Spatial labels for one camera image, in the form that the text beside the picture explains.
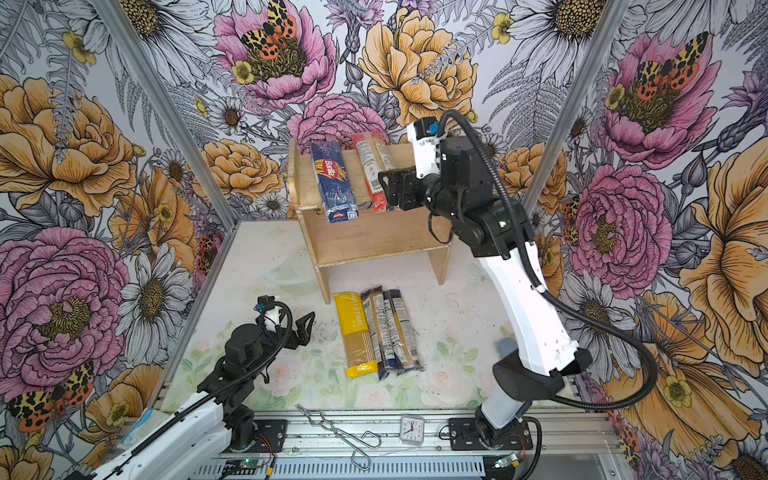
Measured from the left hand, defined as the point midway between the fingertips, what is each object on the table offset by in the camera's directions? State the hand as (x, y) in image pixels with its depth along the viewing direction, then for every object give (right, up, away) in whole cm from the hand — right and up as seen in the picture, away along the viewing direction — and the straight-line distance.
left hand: (300, 320), depth 83 cm
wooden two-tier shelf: (+20, +24, +7) cm, 32 cm away
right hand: (+26, +32, -23) cm, 47 cm away
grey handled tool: (+58, -8, +4) cm, 59 cm away
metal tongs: (+18, -30, -12) cm, 37 cm away
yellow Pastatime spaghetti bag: (+16, -11, +2) cm, 20 cm away
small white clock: (+30, -25, -9) cm, 40 cm away
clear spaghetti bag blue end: (+28, -9, +2) cm, 29 cm away
